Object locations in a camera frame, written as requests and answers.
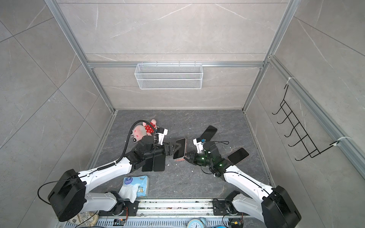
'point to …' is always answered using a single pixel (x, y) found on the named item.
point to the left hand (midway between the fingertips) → (180, 144)
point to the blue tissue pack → (134, 187)
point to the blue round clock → (195, 223)
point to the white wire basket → (168, 76)
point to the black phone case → (159, 163)
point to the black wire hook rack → (305, 140)
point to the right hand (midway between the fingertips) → (184, 157)
